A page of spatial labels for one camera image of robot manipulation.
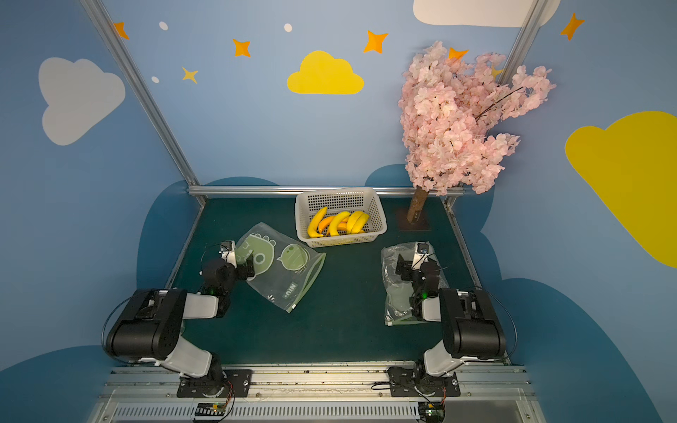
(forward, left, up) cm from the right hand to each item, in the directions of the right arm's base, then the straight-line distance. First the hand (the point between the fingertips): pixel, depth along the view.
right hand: (416, 253), depth 94 cm
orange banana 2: (+14, +28, -4) cm, 32 cm away
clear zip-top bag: (-11, +6, -8) cm, 15 cm away
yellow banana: (+14, +31, -3) cm, 34 cm away
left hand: (-4, +65, 0) cm, 65 cm away
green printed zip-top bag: (-6, +48, -5) cm, 49 cm away
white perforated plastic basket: (+27, +31, -2) cm, 41 cm away
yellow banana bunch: (+14, +40, -4) cm, 43 cm away
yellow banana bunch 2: (+16, +22, -2) cm, 27 cm away
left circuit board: (-50, +61, -10) cm, 80 cm away
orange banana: (+16, +36, -5) cm, 40 cm away
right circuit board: (-46, -1, -10) cm, 48 cm away
